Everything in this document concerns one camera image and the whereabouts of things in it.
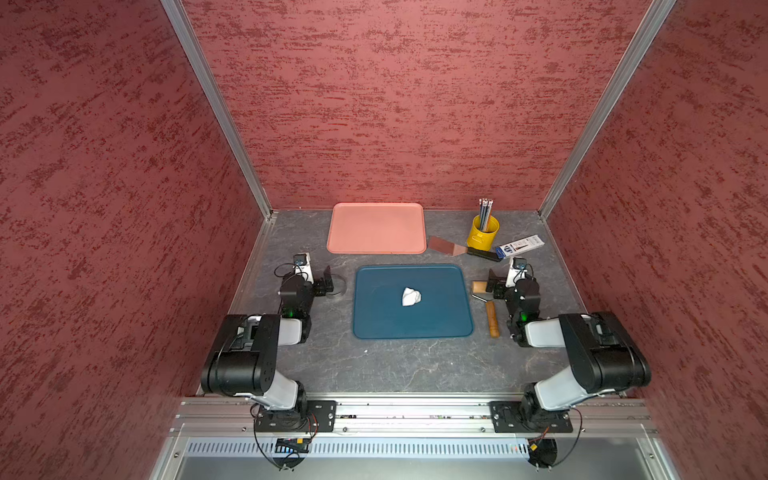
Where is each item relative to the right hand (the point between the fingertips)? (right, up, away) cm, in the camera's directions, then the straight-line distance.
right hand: (504, 273), depth 94 cm
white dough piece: (-31, -7, -2) cm, 31 cm away
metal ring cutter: (-55, -5, +5) cm, 55 cm away
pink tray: (-43, +15, +20) cm, 50 cm away
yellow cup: (-4, +11, +9) cm, 15 cm away
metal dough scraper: (-16, +8, +15) cm, 23 cm away
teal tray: (-20, -11, -5) cm, 23 cm away
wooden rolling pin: (-7, -5, +3) cm, 9 cm away
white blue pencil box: (+12, +8, +15) cm, 21 cm away
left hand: (-61, +1, -1) cm, 61 cm away
